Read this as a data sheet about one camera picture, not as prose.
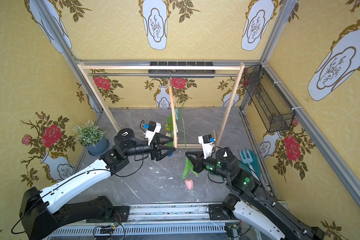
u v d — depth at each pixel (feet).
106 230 2.36
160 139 2.12
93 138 2.81
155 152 1.86
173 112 1.88
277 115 2.68
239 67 1.77
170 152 1.98
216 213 2.41
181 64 3.04
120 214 2.38
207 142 1.87
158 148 1.83
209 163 1.85
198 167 1.83
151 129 1.85
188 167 2.14
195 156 1.99
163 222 2.36
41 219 1.23
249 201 1.54
